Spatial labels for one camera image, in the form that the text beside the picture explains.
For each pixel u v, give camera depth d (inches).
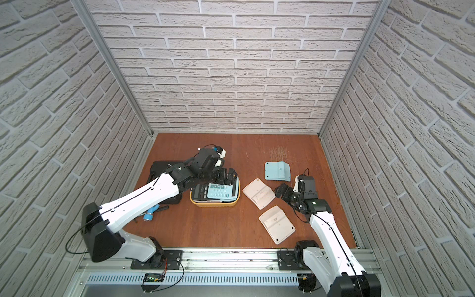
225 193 33.0
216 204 34.3
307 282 27.4
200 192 33.9
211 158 22.5
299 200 24.4
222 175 26.3
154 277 28.4
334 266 16.5
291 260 28.9
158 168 37.4
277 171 39.3
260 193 35.3
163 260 26.3
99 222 15.9
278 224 32.0
